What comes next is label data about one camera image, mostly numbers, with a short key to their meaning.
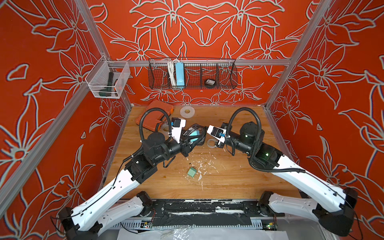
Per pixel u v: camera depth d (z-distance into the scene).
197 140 0.58
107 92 0.79
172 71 0.89
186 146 0.52
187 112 1.14
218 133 0.50
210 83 0.95
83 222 0.38
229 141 0.53
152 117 1.10
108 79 0.88
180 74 0.89
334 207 0.38
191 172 0.83
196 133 0.57
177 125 0.52
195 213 0.73
